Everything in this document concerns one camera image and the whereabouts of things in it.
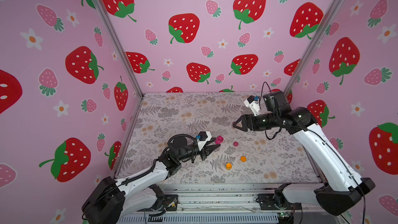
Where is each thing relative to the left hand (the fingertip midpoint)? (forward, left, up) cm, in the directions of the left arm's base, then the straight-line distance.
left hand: (218, 142), depth 71 cm
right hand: (+5, -10, +8) cm, 14 cm away
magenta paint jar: (0, 0, +2) cm, 2 cm away
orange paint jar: (-3, -7, -21) cm, 22 cm away
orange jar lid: (+1, -16, -22) cm, 27 cm away
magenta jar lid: (+10, -13, -21) cm, 27 cm away
